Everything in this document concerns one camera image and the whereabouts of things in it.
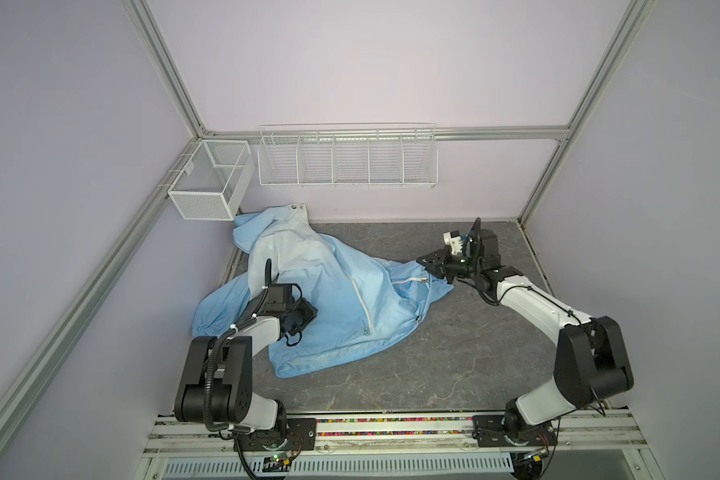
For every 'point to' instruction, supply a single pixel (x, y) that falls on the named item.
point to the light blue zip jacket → (360, 300)
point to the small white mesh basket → (211, 185)
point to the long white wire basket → (347, 155)
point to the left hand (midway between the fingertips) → (317, 313)
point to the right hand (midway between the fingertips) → (416, 262)
